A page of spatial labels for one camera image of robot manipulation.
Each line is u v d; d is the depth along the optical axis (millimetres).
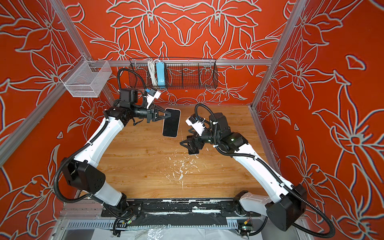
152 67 879
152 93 608
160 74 899
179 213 727
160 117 655
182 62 917
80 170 413
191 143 585
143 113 621
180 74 976
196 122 589
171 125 673
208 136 590
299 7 700
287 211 367
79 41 816
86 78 919
